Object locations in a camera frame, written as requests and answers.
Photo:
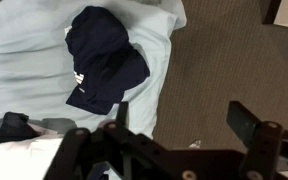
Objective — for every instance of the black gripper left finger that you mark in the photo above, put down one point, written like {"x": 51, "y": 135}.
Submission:
{"x": 84, "y": 150}

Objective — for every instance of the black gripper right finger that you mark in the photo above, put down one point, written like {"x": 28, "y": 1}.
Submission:
{"x": 264, "y": 143}

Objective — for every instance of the black navy cloth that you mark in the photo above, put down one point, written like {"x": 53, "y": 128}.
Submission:
{"x": 100, "y": 60}

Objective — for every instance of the grey cloth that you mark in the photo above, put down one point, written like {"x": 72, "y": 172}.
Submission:
{"x": 59, "y": 124}

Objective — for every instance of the white folded cloth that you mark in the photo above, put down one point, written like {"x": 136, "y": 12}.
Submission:
{"x": 14, "y": 160}

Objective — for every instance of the dark cloth with white stripe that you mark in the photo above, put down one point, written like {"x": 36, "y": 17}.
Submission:
{"x": 12, "y": 128}

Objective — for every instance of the small white paper scrap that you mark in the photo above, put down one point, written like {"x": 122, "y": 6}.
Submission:
{"x": 194, "y": 144}

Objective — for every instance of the light blue bed duvet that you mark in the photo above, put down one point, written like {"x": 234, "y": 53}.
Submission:
{"x": 24, "y": 60}

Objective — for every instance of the dark wooden furniture leg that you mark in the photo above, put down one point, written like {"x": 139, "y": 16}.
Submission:
{"x": 271, "y": 11}

